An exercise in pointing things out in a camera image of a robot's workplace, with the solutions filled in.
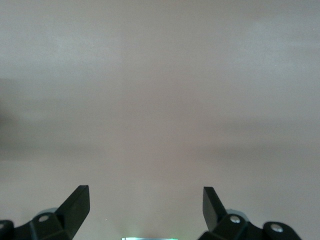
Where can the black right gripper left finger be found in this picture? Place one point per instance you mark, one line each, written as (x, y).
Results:
(72, 212)

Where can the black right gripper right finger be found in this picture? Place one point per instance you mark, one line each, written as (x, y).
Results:
(215, 215)

